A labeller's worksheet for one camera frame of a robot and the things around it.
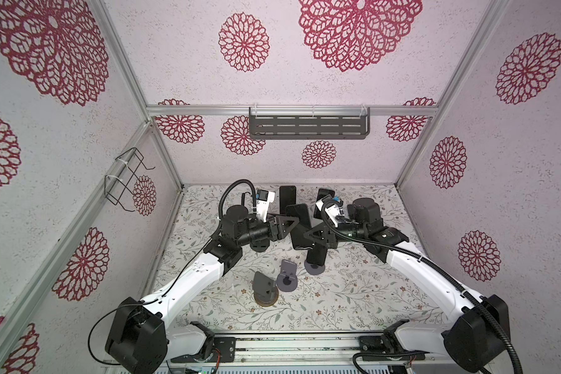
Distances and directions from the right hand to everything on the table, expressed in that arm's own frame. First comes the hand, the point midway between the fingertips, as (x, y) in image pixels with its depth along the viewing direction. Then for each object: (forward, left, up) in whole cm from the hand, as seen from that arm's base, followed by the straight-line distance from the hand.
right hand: (306, 231), depth 71 cm
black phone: (-6, +13, +5) cm, 15 cm away
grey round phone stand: (-5, +6, -25) cm, 26 cm away
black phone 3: (+28, -8, -13) cm, 32 cm away
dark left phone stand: (+8, +17, -23) cm, 30 cm away
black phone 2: (+26, +7, -13) cm, 30 cm away
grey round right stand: (+1, -5, -27) cm, 28 cm away
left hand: (+2, +4, +1) cm, 5 cm away
